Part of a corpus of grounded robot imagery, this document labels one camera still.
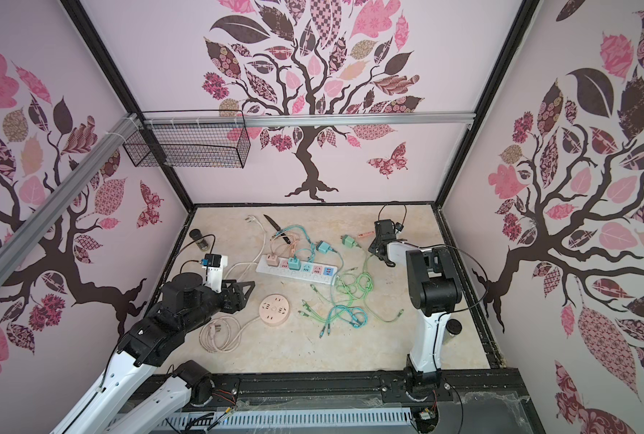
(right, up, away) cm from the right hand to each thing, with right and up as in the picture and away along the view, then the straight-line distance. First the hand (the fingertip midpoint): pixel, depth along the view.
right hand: (381, 245), depth 105 cm
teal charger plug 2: (-23, -1, -1) cm, 23 cm away
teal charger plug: (-33, -6, -12) cm, 35 cm away
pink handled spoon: (-6, +4, +6) cm, 9 cm away
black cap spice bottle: (-71, +4, -6) cm, 71 cm away
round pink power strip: (-39, -20, -17) cm, 47 cm away
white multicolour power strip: (-28, -9, -9) cm, 31 cm away
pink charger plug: (-41, -5, -10) cm, 42 cm away
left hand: (-44, -10, -33) cm, 55 cm away
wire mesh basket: (-71, +39, -10) cm, 81 cm away
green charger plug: (-13, +1, 0) cm, 13 cm away
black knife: (-44, +8, +9) cm, 46 cm away
